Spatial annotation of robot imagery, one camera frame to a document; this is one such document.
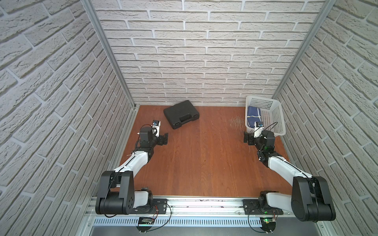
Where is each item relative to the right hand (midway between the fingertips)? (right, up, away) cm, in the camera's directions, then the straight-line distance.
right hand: (254, 131), depth 89 cm
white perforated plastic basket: (+24, +12, +23) cm, 35 cm away
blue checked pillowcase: (+9, +11, +21) cm, 25 cm away
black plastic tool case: (-48, +13, +24) cm, 56 cm away
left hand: (-59, +1, 0) cm, 59 cm away
